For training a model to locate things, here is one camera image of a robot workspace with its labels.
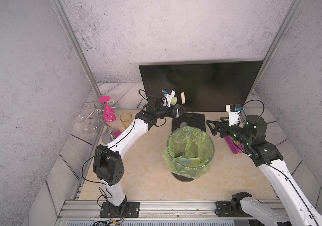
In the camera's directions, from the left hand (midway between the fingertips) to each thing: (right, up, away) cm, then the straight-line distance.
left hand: (184, 109), depth 76 cm
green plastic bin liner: (+3, -18, +4) cm, 19 cm away
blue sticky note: (+2, -31, +8) cm, 32 cm away
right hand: (+13, -6, -9) cm, 17 cm away
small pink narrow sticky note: (0, +7, +9) cm, 11 cm away
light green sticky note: (+7, -31, +8) cm, 33 cm away
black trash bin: (+4, -24, +9) cm, 26 cm away
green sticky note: (-5, +6, +12) cm, 15 cm away
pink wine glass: (-42, -4, +2) cm, 42 cm away
